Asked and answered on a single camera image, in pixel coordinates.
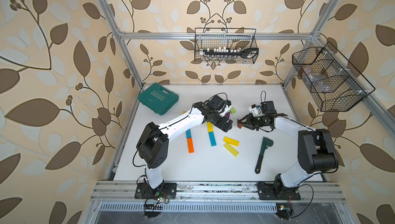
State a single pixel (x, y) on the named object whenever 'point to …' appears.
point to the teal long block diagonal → (188, 133)
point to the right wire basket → (336, 84)
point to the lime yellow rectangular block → (233, 151)
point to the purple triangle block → (228, 115)
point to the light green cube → (233, 110)
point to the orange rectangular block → (191, 146)
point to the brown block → (239, 124)
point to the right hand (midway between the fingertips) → (240, 123)
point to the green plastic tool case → (158, 99)
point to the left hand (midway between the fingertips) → (226, 123)
